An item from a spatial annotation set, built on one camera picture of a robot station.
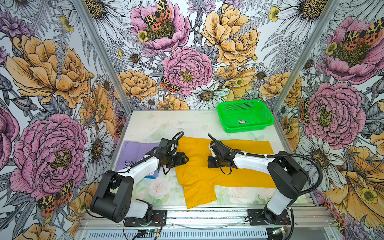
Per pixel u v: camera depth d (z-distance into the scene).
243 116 1.19
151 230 0.71
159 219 0.73
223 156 0.71
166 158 0.70
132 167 0.51
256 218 0.73
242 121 1.15
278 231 0.71
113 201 0.43
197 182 0.86
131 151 0.94
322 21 0.76
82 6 0.71
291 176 0.47
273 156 0.51
